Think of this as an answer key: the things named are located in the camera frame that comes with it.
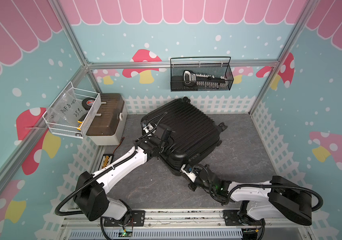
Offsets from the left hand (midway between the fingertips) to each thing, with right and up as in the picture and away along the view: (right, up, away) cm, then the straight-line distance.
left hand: (160, 135), depth 82 cm
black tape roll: (-39, +17, -2) cm, 43 cm away
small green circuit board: (-15, -48, -10) cm, 51 cm away
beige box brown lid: (-31, +5, +6) cm, 32 cm away
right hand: (+12, -22, -1) cm, 25 cm away
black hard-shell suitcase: (+20, +1, -1) cm, 20 cm away
